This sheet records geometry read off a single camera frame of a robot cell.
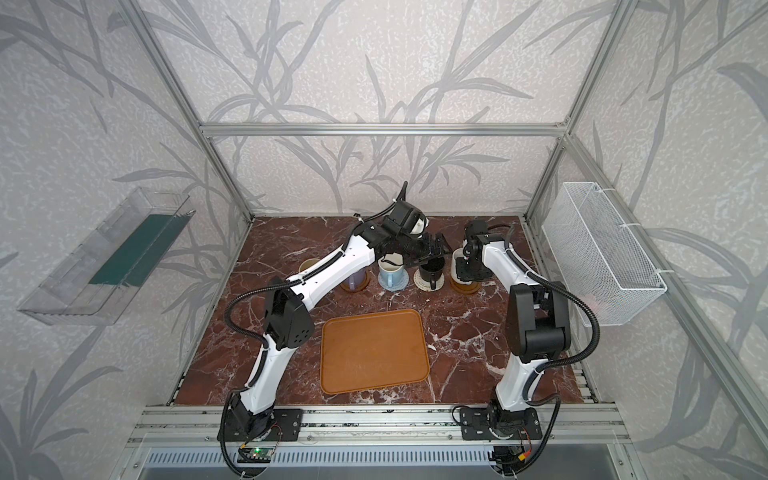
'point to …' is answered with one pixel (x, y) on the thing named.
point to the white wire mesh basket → (603, 272)
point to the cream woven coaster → (426, 285)
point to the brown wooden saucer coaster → (343, 285)
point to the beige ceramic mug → (307, 263)
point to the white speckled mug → (457, 253)
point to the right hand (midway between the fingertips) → (467, 266)
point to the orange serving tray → (367, 351)
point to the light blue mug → (391, 267)
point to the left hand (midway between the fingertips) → (447, 248)
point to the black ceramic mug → (432, 270)
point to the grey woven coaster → (393, 280)
